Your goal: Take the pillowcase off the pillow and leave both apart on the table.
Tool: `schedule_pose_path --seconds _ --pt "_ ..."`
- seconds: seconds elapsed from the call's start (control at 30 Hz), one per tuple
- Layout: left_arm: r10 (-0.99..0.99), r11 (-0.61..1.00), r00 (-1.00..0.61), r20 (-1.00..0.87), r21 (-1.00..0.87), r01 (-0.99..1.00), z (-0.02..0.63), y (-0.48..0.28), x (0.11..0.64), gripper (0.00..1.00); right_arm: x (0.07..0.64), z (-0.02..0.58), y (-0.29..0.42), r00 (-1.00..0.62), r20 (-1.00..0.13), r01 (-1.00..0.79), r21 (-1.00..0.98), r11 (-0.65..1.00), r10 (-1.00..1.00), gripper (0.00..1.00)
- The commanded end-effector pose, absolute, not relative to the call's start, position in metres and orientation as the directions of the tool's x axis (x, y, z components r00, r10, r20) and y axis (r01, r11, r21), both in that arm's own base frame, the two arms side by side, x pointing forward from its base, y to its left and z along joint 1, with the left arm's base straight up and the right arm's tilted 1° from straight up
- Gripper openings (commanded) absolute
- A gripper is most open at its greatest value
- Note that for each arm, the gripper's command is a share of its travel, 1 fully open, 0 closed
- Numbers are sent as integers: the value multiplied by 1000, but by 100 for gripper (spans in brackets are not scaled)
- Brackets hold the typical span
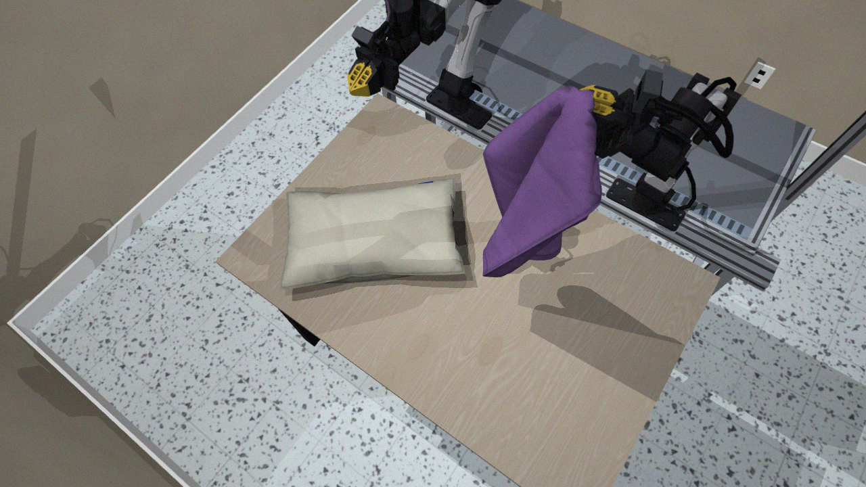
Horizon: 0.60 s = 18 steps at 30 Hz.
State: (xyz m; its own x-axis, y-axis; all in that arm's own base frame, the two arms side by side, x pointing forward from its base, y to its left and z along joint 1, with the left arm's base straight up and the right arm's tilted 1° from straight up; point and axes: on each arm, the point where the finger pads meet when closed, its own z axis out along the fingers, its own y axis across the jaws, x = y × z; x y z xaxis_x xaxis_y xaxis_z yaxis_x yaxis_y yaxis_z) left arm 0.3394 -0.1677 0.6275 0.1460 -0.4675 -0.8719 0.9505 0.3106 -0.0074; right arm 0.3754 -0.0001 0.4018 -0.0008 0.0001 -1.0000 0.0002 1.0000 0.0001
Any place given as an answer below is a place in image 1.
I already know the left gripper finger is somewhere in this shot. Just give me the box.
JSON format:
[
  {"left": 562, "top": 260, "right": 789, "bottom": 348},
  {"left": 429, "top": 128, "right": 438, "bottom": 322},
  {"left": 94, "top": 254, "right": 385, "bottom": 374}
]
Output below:
[
  {"left": 579, "top": 85, "right": 616, "bottom": 106},
  {"left": 593, "top": 101, "right": 614, "bottom": 116}
]

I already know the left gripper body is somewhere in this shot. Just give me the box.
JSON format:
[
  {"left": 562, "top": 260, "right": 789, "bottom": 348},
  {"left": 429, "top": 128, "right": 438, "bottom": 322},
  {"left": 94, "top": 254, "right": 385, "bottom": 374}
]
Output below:
[{"left": 593, "top": 86, "right": 656, "bottom": 159}]

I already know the purple cloth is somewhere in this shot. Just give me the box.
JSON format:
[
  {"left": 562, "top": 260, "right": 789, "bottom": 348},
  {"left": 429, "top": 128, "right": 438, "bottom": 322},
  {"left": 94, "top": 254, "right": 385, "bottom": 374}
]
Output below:
[{"left": 482, "top": 85, "right": 602, "bottom": 277}]

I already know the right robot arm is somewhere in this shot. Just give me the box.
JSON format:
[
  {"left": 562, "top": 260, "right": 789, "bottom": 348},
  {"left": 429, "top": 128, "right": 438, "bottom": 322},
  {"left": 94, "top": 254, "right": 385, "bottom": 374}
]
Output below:
[{"left": 351, "top": 0, "right": 501, "bottom": 130}]

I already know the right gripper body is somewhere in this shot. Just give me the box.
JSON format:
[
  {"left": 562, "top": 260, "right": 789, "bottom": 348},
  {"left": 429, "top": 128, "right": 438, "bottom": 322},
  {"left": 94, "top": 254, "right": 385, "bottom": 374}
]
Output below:
[{"left": 348, "top": 40, "right": 405, "bottom": 95}]

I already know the grey metal post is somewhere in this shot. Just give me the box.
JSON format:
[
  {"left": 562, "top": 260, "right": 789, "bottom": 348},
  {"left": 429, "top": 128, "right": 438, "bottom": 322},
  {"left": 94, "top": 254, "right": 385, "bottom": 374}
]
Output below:
[{"left": 783, "top": 111, "right": 866, "bottom": 202}]

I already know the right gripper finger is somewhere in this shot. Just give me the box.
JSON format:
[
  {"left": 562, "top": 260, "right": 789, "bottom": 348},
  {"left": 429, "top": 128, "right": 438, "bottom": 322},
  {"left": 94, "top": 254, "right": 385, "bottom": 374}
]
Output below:
[
  {"left": 350, "top": 66, "right": 372, "bottom": 97},
  {"left": 347, "top": 63, "right": 365, "bottom": 92}
]

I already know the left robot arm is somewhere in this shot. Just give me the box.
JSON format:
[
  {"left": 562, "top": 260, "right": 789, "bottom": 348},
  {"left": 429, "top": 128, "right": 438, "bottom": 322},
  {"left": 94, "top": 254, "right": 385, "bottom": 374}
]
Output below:
[{"left": 606, "top": 70, "right": 742, "bottom": 231}]

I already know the cream pillow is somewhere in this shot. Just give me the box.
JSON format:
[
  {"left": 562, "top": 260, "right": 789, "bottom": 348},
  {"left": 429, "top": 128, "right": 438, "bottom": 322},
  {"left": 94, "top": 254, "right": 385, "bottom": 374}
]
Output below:
[{"left": 279, "top": 178, "right": 465, "bottom": 290}]

